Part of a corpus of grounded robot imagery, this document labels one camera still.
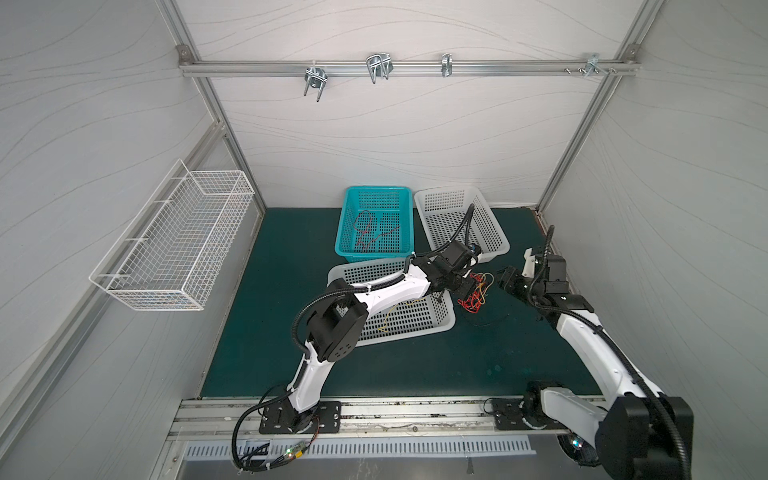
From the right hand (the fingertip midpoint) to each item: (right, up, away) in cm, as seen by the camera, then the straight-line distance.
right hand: (508, 269), depth 85 cm
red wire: (-43, +9, +26) cm, 51 cm away
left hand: (-10, -4, +1) cm, 10 cm away
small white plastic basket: (-13, +19, +34) cm, 41 cm away
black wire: (-5, -17, +4) cm, 18 cm away
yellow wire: (-37, -18, +3) cm, 41 cm away
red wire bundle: (-7, -10, +7) cm, 14 cm away
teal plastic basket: (-40, +15, +31) cm, 53 cm away
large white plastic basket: (-31, -16, +6) cm, 35 cm away
